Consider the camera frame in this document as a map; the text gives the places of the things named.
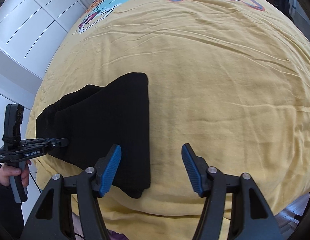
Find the black bag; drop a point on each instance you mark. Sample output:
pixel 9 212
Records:
pixel 284 6

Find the pink bed sheet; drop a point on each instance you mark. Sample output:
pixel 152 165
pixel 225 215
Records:
pixel 87 228

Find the person's left hand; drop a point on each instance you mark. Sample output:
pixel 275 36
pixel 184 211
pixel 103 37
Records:
pixel 7 171

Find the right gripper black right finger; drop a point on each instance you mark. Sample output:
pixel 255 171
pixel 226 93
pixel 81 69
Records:
pixel 251 216

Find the white wardrobe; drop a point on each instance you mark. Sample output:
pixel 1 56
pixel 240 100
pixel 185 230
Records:
pixel 31 31

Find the black pants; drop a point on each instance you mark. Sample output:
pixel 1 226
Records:
pixel 94 118

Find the yellow printed bed cover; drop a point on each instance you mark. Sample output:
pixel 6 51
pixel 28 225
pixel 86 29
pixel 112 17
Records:
pixel 229 77

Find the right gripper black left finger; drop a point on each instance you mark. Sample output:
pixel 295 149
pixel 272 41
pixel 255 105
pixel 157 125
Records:
pixel 51 216

